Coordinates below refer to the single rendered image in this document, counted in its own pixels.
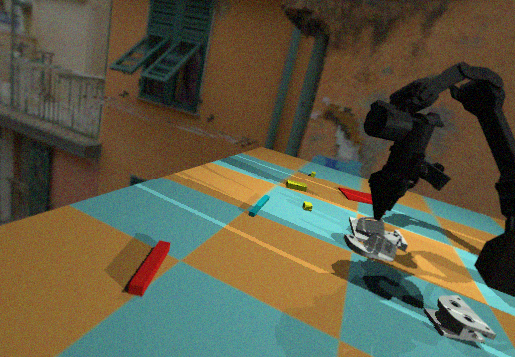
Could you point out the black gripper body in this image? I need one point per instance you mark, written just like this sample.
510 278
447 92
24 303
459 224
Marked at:
395 175

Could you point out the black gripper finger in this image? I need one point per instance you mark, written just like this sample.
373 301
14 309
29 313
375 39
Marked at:
381 200
395 201

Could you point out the red flat plate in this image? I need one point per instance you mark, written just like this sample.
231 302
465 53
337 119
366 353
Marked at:
357 196

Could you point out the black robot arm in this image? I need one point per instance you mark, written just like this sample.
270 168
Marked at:
482 96

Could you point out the dark red rectangular bar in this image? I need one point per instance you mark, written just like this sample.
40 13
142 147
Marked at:
145 274

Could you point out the teal flat bar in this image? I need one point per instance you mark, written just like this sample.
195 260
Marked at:
259 206

